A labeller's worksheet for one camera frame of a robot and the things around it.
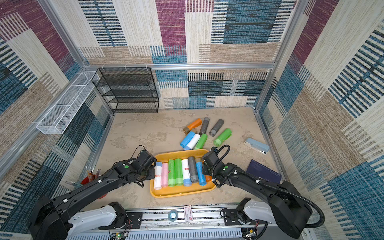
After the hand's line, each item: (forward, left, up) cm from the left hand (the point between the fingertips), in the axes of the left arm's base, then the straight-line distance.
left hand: (153, 172), depth 82 cm
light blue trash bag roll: (+25, -18, -4) cm, 31 cm away
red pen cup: (-3, +30, +4) cm, 31 cm away
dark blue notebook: (+3, -62, -8) cm, 63 cm away
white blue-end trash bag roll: (+22, -22, -5) cm, 31 cm away
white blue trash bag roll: (-2, -2, -2) cm, 4 cm away
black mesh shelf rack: (+56, +24, +13) cm, 63 cm away
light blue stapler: (+18, -62, -4) cm, 65 cm away
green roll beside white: (+22, -27, -4) cm, 35 cm away
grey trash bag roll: (+34, -29, -4) cm, 45 cm away
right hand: (+3, -29, -4) cm, 30 cm away
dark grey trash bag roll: (0, -22, -4) cm, 22 cm away
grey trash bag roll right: (+32, -37, -4) cm, 49 cm away
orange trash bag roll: (+38, -23, -5) cm, 45 cm away
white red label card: (-18, -19, -7) cm, 27 cm away
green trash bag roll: (+1, -9, -4) cm, 10 cm away
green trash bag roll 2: (+27, -44, -4) cm, 52 cm away
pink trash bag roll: (0, -5, -4) cm, 7 cm away
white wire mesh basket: (+15, +42, +26) cm, 52 cm away
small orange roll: (-2, -30, -4) cm, 30 cm away
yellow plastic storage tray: (-8, -9, -6) cm, 14 cm away
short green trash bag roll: (-2, -13, -4) cm, 14 cm away
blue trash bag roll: (-2, -26, -4) cm, 27 cm away
